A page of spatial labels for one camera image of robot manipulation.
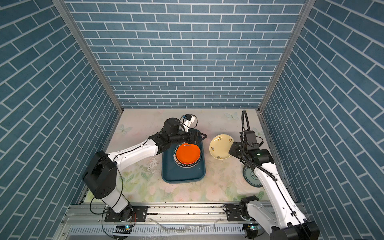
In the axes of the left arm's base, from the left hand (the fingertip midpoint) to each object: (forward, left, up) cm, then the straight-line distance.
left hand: (201, 135), depth 79 cm
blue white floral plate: (-15, -29, -21) cm, 39 cm away
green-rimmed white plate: (-8, +9, -19) cm, 23 cm away
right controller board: (-39, -24, -22) cm, 51 cm away
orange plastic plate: (-1, +8, -18) cm, 19 cm away
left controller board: (-38, +39, -25) cm, 60 cm away
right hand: (-5, -15, -2) cm, 17 cm away
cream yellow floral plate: (-2, -11, -8) cm, 13 cm away
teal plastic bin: (-12, +17, -21) cm, 30 cm away
